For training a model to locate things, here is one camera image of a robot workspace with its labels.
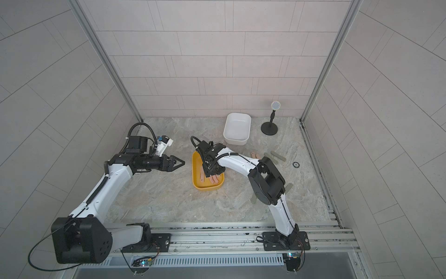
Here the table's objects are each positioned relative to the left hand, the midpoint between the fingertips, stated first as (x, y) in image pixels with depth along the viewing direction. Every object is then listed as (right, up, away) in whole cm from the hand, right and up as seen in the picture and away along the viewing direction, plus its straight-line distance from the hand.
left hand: (181, 160), depth 78 cm
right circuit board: (+48, -40, -7) cm, 63 cm away
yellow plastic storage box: (+3, -5, +17) cm, 18 cm away
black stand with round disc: (+48, +15, +34) cm, 61 cm away
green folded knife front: (+33, -20, +6) cm, 39 cm away
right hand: (+12, -9, +13) cm, 19 cm away
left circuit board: (-11, -37, -12) cm, 40 cm away
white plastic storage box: (+26, +15, +30) cm, 42 cm away
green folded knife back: (+45, -2, +21) cm, 50 cm away
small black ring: (+59, -5, +18) cm, 62 cm away
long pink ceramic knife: (+14, -11, +11) cm, 21 cm away
